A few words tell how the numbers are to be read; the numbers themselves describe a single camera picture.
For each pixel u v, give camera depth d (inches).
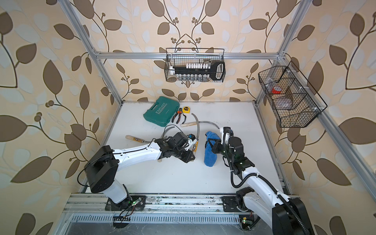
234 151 23.5
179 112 44.2
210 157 30.8
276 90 31.8
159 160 24.0
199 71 33.6
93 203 30.2
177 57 35.9
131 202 28.4
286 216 15.6
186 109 45.2
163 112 42.6
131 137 38.9
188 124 41.3
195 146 31.9
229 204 29.0
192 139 30.1
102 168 17.5
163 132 40.1
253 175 21.0
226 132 29.1
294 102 28.9
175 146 26.1
